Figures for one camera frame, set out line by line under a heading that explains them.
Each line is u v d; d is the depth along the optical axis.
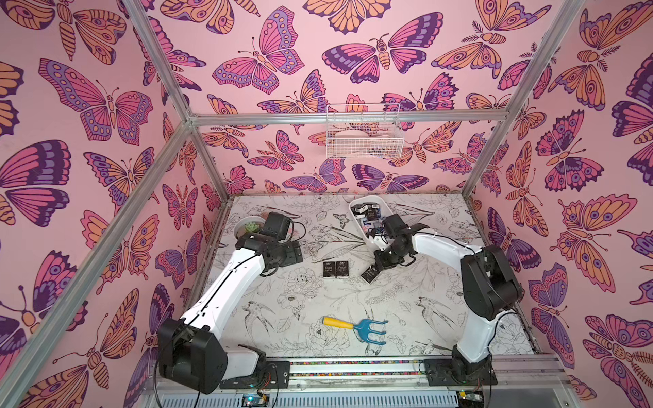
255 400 0.71
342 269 0.95
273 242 0.57
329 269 0.94
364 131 0.94
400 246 0.71
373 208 1.09
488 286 0.50
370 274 0.91
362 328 0.83
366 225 1.06
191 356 0.39
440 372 0.73
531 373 0.75
